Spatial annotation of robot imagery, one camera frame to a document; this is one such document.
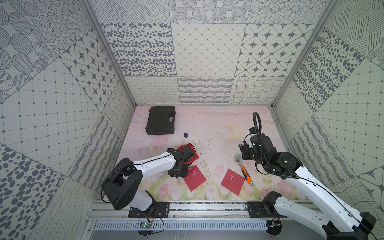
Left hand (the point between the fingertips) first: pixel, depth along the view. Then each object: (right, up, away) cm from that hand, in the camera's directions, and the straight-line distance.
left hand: (185, 175), depth 84 cm
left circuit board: (-19, -19, -12) cm, 30 cm away
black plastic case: (-19, +31, +21) cm, 42 cm away
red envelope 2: (+27, -4, +1) cm, 27 cm away
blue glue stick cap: (-1, +21, +18) cm, 28 cm away
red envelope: (+5, -2, +2) cm, 6 cm away
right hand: (+30, +17, -9) cm, 36 cm away
